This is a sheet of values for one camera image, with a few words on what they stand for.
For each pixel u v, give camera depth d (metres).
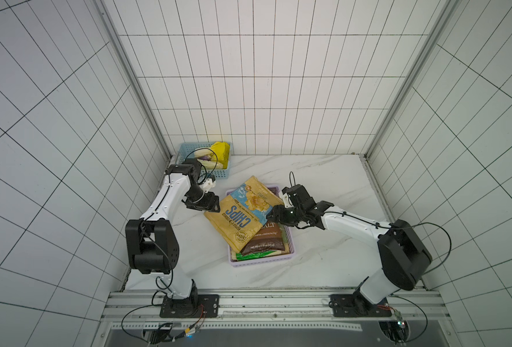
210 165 1.10
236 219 0.85
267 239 0.80
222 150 1.10
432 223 0.45
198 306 0.71
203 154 1.11
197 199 0.73
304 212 0.67
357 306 0.66
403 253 0.45
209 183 0.81
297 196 0.68
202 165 0.76
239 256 0.79
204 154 1.11
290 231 0.83
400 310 0.69
